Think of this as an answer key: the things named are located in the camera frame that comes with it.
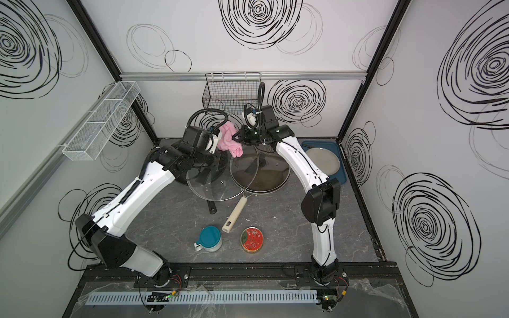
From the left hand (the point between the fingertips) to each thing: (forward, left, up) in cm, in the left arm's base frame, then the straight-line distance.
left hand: (221, 156), depth 76 cm
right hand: (+8, -4, +3) cm, 9 cm away
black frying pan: (+4, +7, -27) cm, 28 cm away
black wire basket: (+38, 0, +5) cm, 38 cm away
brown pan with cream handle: (+6, -16, -16) cm, 23 cm away
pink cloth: (+5, -2, +3) cm, 6 cm away
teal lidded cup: (-25, +3, -22) cm, 33 cm away
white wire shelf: (+6, +49, +5) cm, 49 cm away
